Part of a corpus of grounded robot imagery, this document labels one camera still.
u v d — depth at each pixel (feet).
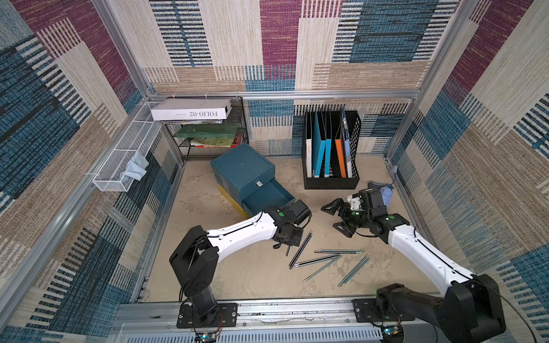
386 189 3.18
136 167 2.23
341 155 3.01
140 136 2.67
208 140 3.33
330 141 2.80
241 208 2.95
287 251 2.66
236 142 3.34
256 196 2.93
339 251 2.85
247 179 2.73
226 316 2.40
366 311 2.40
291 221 2.12
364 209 2.23
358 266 2.75
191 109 2.60
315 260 2.80
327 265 2.77
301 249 2.87
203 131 3.18
